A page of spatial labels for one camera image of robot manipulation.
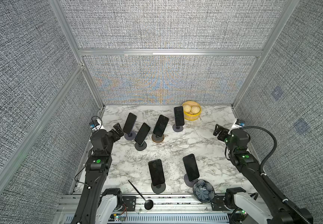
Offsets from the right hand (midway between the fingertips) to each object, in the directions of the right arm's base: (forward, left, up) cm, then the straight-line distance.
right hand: (224, 123), depth 79 cm
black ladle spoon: (-37, +42, -21) cm, 60 cm away
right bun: (+27, +9, -18) cm, 34 cm away
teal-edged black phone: (+1, +48, -12) cm, 49 cm away
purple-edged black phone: (+15, +23, -12) cm, 30 cm away
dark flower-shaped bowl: (-31, +13, -21) cm, 39 cm away
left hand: (-3, +61, +3) cm, 61 cm away
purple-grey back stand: (+11, +24, -22) cm, 34 cm away
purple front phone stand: (-27, +20, -19) cm, 39 cm away
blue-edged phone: (+10, +57, -12) cm, 59 cm away
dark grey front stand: (-29, +38, -22) cm, 52 cm away
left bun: (+28, +15, -18) cm, 36 cm away
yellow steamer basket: (+21, +14, -19) cm, 31 cm away
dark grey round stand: (-4, +50, -23) cm, 55 cm away
